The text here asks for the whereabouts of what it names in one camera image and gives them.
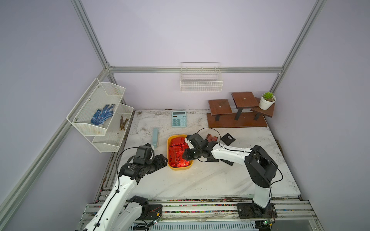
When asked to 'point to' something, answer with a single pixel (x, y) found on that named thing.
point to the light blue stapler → (155, 137)
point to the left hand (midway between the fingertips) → (163, 164)
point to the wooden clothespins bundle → (122, 123)
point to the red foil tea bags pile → (178, 145)
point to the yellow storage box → (191, 166)
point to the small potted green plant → (266, 100)
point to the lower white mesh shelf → (111, 141)
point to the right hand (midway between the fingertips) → (185, 157)
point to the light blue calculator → (179, 119)
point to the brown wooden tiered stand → (249, 114)
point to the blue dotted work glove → (99, 117)
